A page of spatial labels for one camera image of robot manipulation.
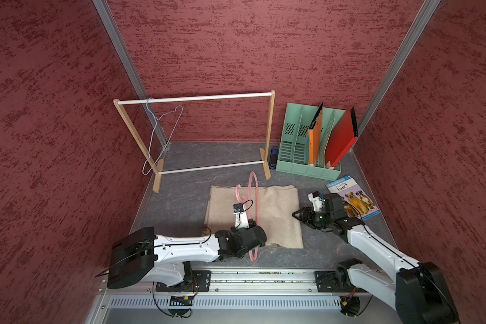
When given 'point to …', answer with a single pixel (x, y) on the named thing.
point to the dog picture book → (357, 204)
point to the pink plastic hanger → (257, 207)
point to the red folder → (342, 138)
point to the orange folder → (314, 137)
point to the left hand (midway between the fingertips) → (252, 225)
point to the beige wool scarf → (276, 208)
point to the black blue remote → (273, 158)
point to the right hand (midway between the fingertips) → (294, 219)
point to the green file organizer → (293, 155)
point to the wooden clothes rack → (144, 147)
